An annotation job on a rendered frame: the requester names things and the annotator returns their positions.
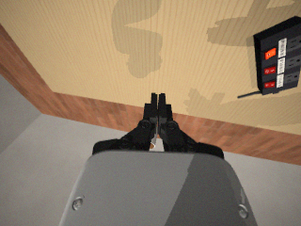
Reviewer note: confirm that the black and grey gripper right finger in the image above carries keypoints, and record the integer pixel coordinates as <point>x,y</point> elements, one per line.
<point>174,139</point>

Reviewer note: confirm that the black power strip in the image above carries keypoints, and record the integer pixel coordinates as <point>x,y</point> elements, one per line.
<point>278,57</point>

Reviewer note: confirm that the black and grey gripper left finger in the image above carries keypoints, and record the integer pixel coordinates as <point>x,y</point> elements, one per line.
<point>138,139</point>

